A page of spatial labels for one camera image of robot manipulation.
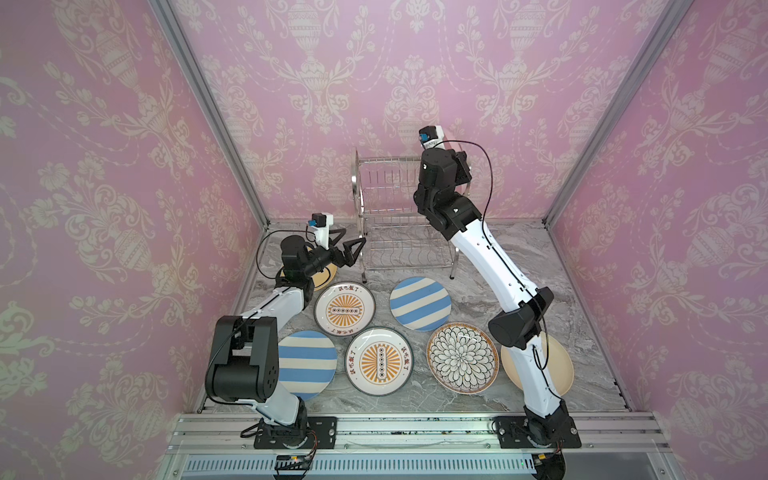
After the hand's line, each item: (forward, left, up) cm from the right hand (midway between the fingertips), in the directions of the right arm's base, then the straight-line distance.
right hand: (469, 157), depth 72 cm
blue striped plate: (-14, +11, -45) cm, 49 cm away
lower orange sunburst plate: (-32, +25, -45) cm, 60 cm away
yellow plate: (-17, +39, -25) cm, 49 cm away
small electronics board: (-55, +47, -48) cm, 86 cm away
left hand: (-6, +30, -20) cm, 37 cm away
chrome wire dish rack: (+16, +19, -44) cm, 51 cm away
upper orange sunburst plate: (-15, +36, -45) cm, 59 cm away
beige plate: (-37, -25, -44) cm, 63 cm away
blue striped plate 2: (-32, +45, -45) cm, 71 cm away
